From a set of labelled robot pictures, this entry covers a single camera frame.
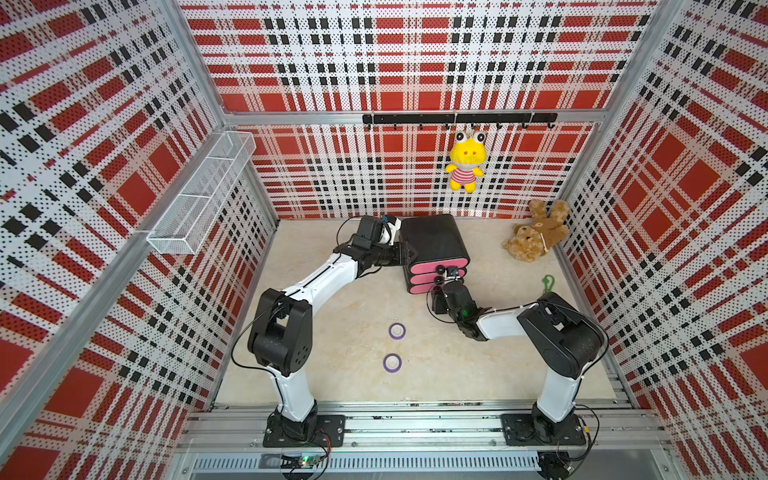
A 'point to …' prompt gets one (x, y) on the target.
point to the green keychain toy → (549, 281)
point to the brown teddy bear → (528, 242)
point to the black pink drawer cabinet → (442, 253)
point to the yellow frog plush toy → (467, 157)
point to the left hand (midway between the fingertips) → (415, 253)
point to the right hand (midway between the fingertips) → (443, 289)
